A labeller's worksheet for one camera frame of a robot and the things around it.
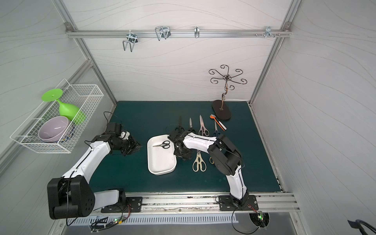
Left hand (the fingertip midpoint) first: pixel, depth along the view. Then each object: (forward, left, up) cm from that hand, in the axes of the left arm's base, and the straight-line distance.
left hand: (141, 146), depth 83 cm
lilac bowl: (-6, +30, +24) cm, 39 cm away
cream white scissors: (-5, -34, -12) cm, 36 cm away
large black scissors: (+22, -20, -10) cm, 31 cm away
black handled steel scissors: (+22, -28, -10) cm, 37 cm away
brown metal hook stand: (+41, -51, -9) cm, 66 cm away
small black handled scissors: (+7, -11, -11) cm, 17 cm away
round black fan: (-32, -64, -14) cm, 73 cm away
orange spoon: (+32, -45, -11) cm, 56 cm away
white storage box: (0, -9, -11) cm, 14 cm away
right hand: (0, -21, -11) cm, 24 cm away
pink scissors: (+21, -37, -11) cm, 44 cm away
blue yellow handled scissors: (+17, -46, -11) cm, 50 cm away
